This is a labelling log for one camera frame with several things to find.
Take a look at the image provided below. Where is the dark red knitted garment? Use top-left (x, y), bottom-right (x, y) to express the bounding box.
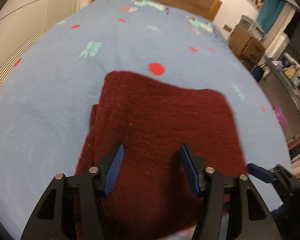
top-left (76, 71), bottom-right (247, 239)

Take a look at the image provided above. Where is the cluttered desk shelf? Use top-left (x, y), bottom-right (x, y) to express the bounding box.
top-left (259, 56), bottom-right (300, 144)

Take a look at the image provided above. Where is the light blue patterned bed blanket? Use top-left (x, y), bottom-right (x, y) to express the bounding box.
top-left (0, 0), bottom-right (291, 239)

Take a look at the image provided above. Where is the cardboard box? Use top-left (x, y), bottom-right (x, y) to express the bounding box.
top-left (228, 24), bottom-right (265, 71)

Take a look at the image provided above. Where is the teal curtain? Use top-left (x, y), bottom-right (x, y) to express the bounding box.
top-left (256, 0), bottom-right (287, 36)

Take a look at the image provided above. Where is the white wardrobe with doors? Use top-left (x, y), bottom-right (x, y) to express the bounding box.
top-left (0, 0), bottom-right (92, 87)

